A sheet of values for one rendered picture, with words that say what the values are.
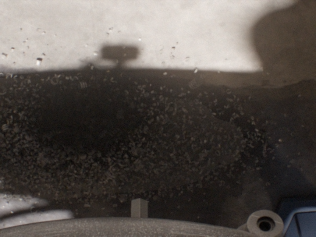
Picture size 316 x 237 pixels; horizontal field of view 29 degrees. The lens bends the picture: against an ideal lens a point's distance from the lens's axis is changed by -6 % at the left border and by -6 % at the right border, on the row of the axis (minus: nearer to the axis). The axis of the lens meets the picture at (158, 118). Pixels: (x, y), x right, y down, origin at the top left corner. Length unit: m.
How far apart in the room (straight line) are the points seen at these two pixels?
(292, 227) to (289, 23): 0.42
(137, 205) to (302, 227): 0.38
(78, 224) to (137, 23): 0.27
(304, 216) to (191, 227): 0.50
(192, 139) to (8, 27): 0.31
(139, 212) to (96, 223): 0.17
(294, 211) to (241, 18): 0.42
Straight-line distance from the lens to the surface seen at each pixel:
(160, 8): 0.74
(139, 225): 0.59
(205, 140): 0.89
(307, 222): 1.06
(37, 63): 0.77
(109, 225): 0.59
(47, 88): 0.81
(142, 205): 0.76
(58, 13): 0.74
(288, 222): 1.09
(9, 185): 0.96
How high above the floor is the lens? 0.59
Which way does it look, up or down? 44 degrees down
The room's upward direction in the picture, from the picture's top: 173 degrees clockwise
